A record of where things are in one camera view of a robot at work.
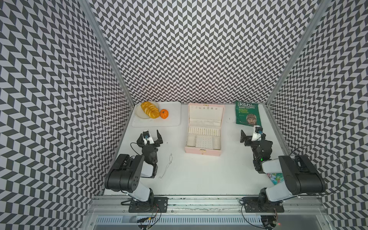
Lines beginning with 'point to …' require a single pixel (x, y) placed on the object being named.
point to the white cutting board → (173, 120)
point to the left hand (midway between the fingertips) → (149, 132)
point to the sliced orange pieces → (151, 109)
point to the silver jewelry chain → (170, 159)
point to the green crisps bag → (247, 113)
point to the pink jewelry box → (205, 120)
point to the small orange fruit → (164, 113)
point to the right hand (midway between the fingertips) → (248, 131)
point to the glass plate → (140, 113)
